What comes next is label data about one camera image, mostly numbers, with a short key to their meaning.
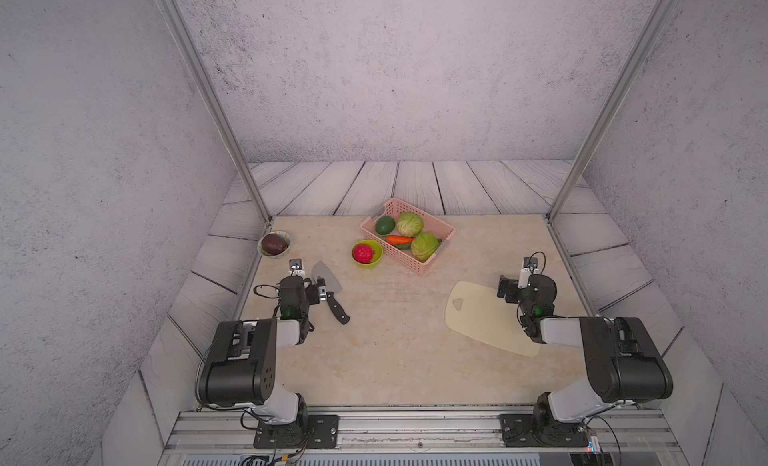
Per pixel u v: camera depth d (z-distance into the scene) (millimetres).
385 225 1136
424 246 1014
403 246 1096
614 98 873
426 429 743
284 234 1107
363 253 1034
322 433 730
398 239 1111
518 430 725
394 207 1188
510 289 856
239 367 463
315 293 849
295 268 810
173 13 716
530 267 804
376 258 1034
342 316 924
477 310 978
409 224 1084
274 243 1050
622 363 467
